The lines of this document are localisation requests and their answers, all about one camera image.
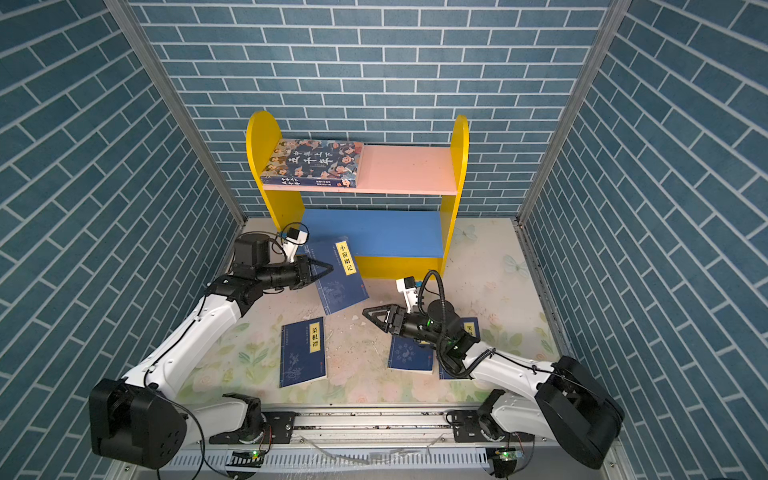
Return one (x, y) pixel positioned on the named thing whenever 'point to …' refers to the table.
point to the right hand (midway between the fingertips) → (364, 314)
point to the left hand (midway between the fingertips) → (331, 269)
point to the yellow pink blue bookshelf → (399, 218)
